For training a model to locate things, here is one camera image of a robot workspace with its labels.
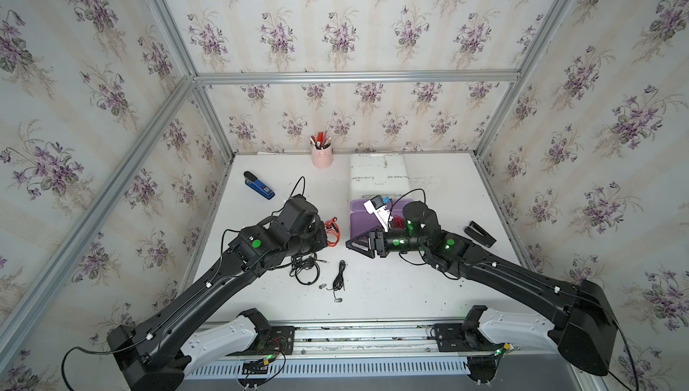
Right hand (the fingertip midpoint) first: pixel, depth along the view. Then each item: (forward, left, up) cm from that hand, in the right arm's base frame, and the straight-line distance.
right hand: (355, 245), depth 67 cm
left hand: (+2, +6, -1) cm, 6 cm away
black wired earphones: (+2, +16, -22) cm, 27 cm away
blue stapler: (+35, +40, -20) cm, 56 cm away
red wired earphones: (+4, +6, -1) cm, 7 cm away
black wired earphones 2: (-2, +5, -23) cm, 23 cm away
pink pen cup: (+47, +14, -13) cm, 51 cm away
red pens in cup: (+53, +14, -13) cm, 56 cm away
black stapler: (+15, -45, -22) cm, 52 cm away
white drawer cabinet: (+25, -7, -2) cm, 26 cm away
